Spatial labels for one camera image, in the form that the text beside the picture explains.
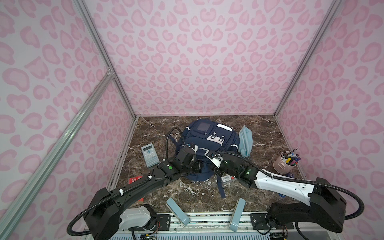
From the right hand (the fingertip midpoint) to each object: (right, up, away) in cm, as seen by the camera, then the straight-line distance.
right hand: (211, 158), depth 80 cm
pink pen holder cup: (+41, -2, +1) cm, 41 cm away
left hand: (-3, -2, -3) cm, 4 cm away
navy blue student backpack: (-2, +12, +19) cm, 22 cm away
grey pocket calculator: (-38, -1, +16) cm, 41 cm away
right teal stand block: (+13, -27, -6) cm, 30 cm away
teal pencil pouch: (+24, +7, +17) cm, 30 cm away
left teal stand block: (-16, -25, -8) cm, 31 cm away
